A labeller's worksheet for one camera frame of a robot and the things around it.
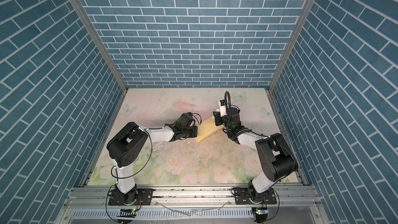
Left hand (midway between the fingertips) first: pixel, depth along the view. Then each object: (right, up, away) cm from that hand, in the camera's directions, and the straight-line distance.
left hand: (198, 132), depth 97 cm
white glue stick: (+9, +10, -4) cm, 14 cm away
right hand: (+10, +14, -5) cm, 18 cm away
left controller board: (-32, -33, -24) cm, 52 cm away
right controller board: (+32, -34, -23) cm, 52 cm away
